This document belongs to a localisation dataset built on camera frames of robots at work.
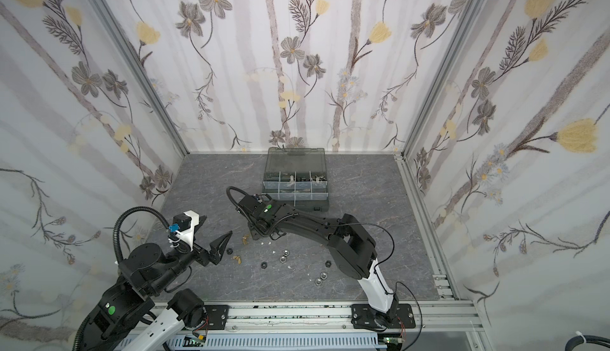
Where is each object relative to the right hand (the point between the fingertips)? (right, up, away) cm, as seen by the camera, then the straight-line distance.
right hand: (254, 222), depth 84 cm
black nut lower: (+3, -16, +2) cm, 17 cm away
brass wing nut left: (-6, -14, +2) cm, 16 cm away
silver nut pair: (+25, -19, -2) cm, 31 cm away
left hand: (-6, +4, -20) cm, 21 cm away
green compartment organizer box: (+14, +16, +21) cm, 30 cm away
